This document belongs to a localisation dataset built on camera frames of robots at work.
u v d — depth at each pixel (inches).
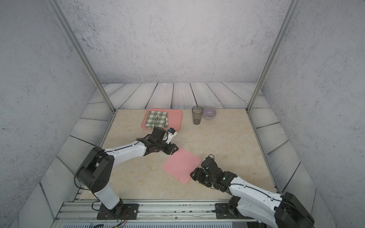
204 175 28.5
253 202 19.1
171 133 32.1
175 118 46.4
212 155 37.8
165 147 31.1
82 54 34.4
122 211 27.2
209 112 45.3
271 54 34.8
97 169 18.4
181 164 36.4
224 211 28.6
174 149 33.5
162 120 45.3
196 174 29.1
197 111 41.9
